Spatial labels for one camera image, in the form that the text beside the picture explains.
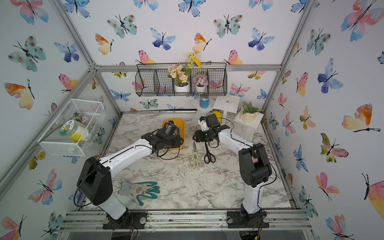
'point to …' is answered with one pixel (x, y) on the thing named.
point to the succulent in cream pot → (249, 112)
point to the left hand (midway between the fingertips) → (181, 139)
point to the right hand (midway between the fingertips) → (197, 135)
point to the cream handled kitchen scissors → (195, 160)
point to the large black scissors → (209, 157)
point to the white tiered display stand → (228, 104)
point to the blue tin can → (204, 100)
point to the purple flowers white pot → (201, 81)
